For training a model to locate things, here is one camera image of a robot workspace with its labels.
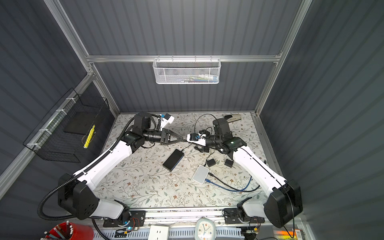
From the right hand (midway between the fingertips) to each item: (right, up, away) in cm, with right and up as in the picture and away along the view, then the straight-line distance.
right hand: (192, 139), depth 75 cm
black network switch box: (-13, -15, +20) cm, 28 cm away
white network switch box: (+4, -21, +13) cm, 25 cm away
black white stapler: (+29, +13, +37) cm, 49 cm away
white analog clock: (+6, -41, -6) cm, 42 cm away
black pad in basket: (-56, +9, -1) cm, 57 cm away
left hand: (-5, 0, -6) cm, 7 cm away
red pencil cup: (-48, -34, -17) cm, 61 cm away
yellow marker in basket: (-50, +2, -4) cm, 50 cm away
